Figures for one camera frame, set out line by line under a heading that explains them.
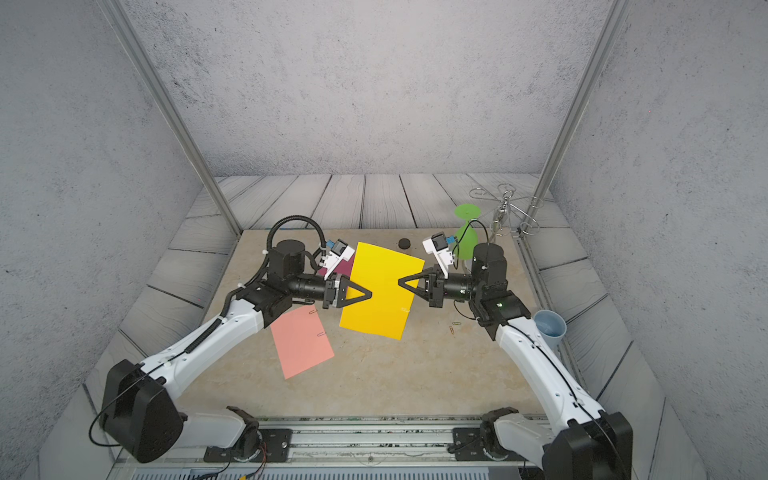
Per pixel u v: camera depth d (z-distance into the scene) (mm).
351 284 657
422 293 641
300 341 907
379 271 652
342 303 647
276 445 729
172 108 867
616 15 705
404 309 670
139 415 403
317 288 635
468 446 710
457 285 611
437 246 605
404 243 1046
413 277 646
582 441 377
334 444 747
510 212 889
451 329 937
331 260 648
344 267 652
